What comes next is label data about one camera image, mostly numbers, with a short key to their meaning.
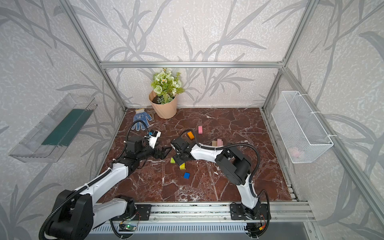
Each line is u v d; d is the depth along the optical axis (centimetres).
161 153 75
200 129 105
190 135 102
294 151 73
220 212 75
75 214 40
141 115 116
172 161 89
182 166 87
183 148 72
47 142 62
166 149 76
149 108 119
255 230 72
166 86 98
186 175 85
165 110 105
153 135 74
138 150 67
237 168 50
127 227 71
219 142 97
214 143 98
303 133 61
